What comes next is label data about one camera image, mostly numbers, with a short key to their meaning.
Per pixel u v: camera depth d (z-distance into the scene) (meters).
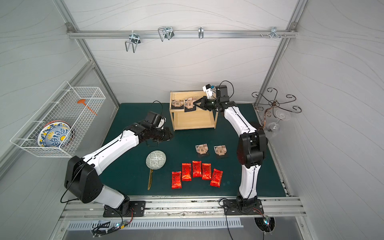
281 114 0.71
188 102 0.88
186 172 0.84
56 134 0.62
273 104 0.78
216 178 0.82
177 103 0.93
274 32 0.76
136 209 0.73
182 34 0.80
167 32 0.76
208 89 0.82
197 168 0.85
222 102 0.71
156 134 0.69
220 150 0.95
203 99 0.79
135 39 0.78
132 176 0.84
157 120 0.67
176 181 0.80
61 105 0.70
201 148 0.95
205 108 0.80
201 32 0.72
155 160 0.90
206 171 0.84
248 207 0.68
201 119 1.08
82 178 0.42
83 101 0.78
